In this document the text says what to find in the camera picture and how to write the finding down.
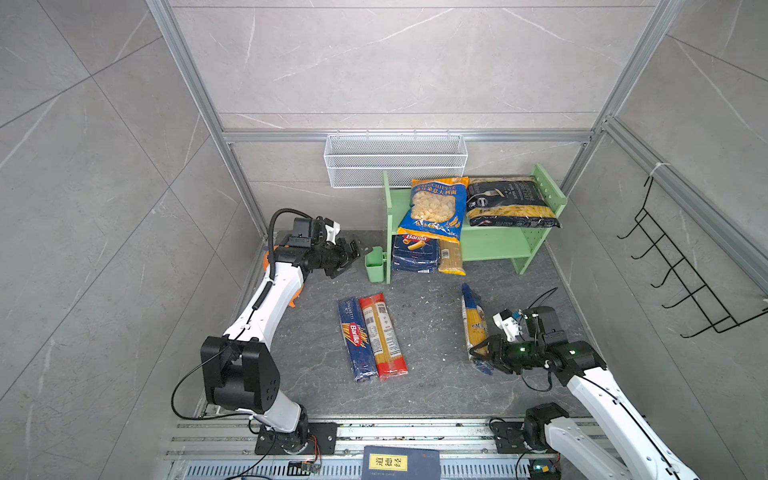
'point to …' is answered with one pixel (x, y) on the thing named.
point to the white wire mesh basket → (359, 160)
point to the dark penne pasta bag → (508, 201)
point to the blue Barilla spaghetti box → (357, 341)
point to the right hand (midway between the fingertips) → (475, 351)
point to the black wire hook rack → (700, 294)
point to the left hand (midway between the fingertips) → (362, 249)
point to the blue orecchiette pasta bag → (438, 209)
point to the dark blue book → (400, 463)
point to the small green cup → (374, 264)
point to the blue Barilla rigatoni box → (415, 254)
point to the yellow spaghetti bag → (450, 260)
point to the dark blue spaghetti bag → (475, 326)
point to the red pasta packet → (385, 345)
